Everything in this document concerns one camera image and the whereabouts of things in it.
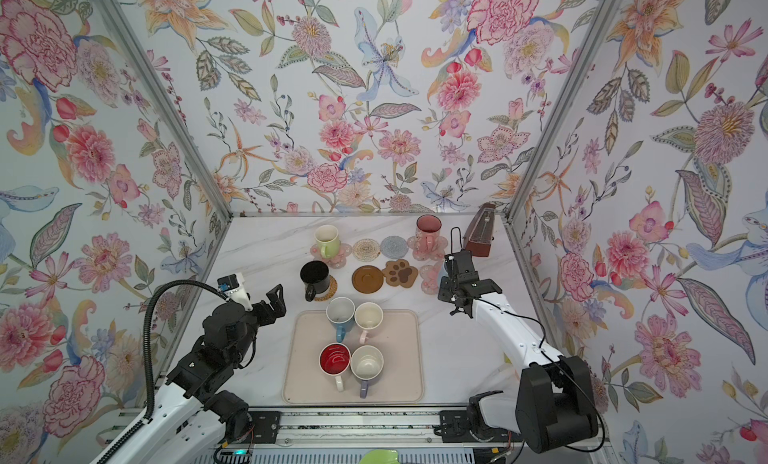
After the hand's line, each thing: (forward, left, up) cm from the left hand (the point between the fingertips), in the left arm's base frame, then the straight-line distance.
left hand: (273, 291), depth 76 cm
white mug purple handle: (-12, -23, -19) cm, 33 cm away
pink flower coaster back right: (+25, -46, -19) cm, 55 cm away
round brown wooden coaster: (+15, -23, -19) cm, 34 cm away
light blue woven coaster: (+29, -33, -19) cm, 48 cm away
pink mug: (+30, -44, -10) cm, 54 cm away
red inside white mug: (-12, -14, -17) cm, 25 cm away
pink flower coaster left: (+23, -12, -20) cm, 33 cm away
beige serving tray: (-4, -33, -22) cm, 39 cm away
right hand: (+6, -48, -9) cm, 49 cm away
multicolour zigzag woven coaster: (+29, -22, -20) cm, 41 cm away
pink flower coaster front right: (+17, -45, -20) cm, 52 cm away
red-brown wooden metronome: (+27, -61, -12) cm, 68 cm away
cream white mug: (0, -24, -15) cm, 28 cm away
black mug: (+12, -8, -11) cm, 18 cm away
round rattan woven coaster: (+11, -12, -20) cm, 25 cm away
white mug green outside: (+26, -10, -10) cm, 30 cm away
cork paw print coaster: (+18, -34, -20) cm, 43 cm away
